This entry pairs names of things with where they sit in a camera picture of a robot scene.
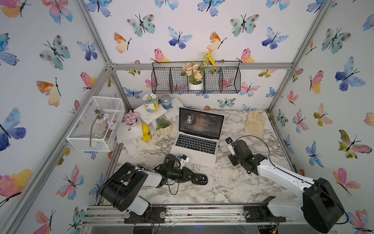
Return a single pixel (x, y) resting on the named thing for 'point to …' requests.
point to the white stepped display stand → (135, 134)
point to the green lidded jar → (151, 104)
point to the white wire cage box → (97, 126)
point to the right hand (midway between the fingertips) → (235, 150)
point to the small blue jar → (166, 101)
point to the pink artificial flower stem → (100, 117)
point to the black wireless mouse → (200, 179)
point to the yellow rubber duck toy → (147, 136)
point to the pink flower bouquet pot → (131, 118)
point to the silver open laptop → (197, 137)
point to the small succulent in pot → (163, 126)
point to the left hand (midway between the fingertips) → (197, 177)
